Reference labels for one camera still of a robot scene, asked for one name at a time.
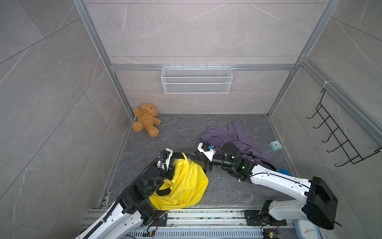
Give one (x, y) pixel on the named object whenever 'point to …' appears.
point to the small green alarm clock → (275, 145)
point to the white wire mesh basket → (196, 79)
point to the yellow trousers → (189, 184)
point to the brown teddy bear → (146, 119)
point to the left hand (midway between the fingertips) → (175, 156)
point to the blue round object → (284, 171)
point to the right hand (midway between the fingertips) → (196, 155)
